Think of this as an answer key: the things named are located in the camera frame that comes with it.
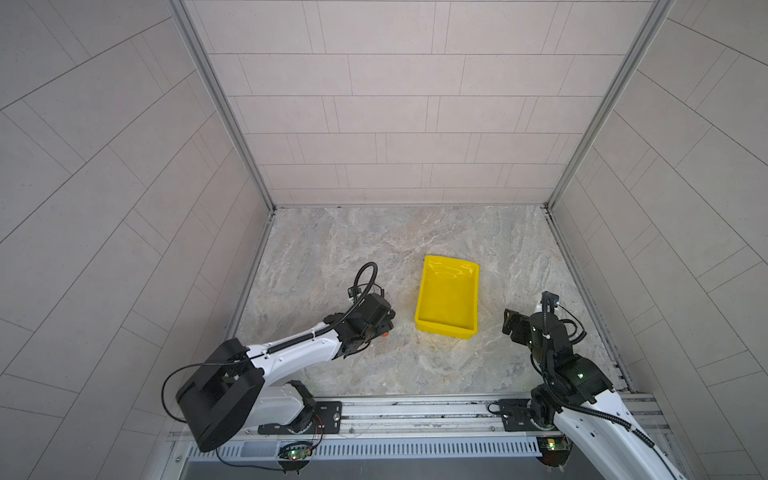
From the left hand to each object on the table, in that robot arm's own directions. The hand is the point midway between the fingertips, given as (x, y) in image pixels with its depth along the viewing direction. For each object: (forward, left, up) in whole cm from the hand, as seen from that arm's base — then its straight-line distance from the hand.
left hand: (392, 318), depth 85 cm
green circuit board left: (-31, +20, +2) cm, 37 cm away
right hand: (-1, -34, +5) cm, 34 cm away
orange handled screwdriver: (-4, +2, -2) cm, 5 cm away
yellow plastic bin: (+7, -17, -2) cm, 19 cm away
